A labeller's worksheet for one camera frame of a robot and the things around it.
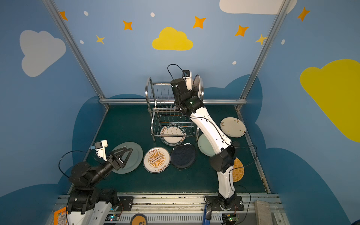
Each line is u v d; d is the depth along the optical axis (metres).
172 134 0.98
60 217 0.66
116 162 0.56
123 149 0.68
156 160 0.90
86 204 0.48
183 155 0.91
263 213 0.70
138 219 0.71
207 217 0.67
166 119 1.07
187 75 0.63
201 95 0.76
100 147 0.57
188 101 0.56
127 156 0.60
